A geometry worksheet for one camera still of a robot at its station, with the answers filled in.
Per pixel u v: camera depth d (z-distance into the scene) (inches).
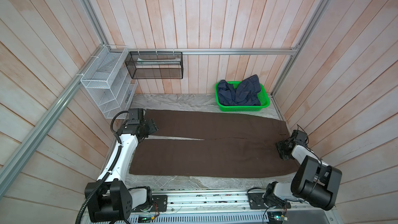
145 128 29.1
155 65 40.9
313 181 17.1
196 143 36.0
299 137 28.6
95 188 14.8
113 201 15.4
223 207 28.8
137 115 24.6
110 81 27.7
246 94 43.5
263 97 43.6
